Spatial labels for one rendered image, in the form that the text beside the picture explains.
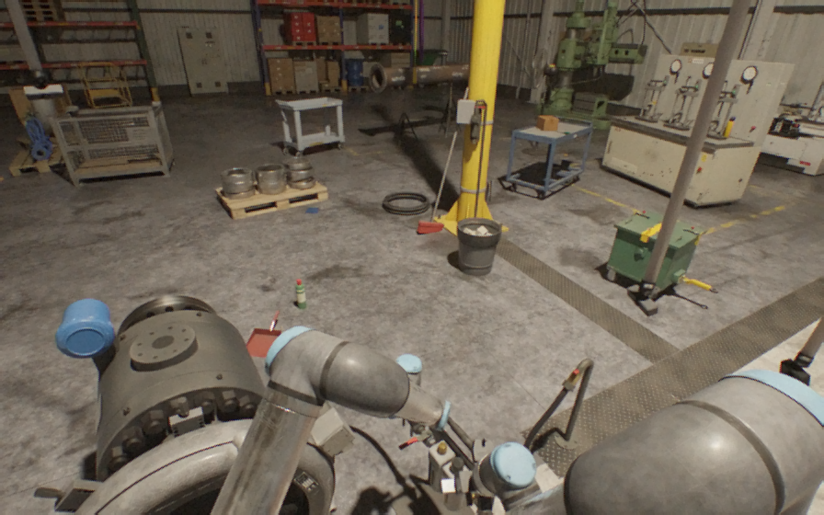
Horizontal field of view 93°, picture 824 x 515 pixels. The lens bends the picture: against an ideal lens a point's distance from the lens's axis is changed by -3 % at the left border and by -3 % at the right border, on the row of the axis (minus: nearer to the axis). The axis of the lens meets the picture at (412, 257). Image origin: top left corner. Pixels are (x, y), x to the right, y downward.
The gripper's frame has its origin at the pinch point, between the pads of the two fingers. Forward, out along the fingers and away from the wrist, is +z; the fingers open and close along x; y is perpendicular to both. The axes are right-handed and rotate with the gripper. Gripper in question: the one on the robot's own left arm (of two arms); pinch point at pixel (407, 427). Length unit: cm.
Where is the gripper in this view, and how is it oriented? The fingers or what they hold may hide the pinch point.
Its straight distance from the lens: 166.8
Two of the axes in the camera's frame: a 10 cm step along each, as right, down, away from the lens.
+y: 8.3, -2.5, 4.9
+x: -5.5, -4.1, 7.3
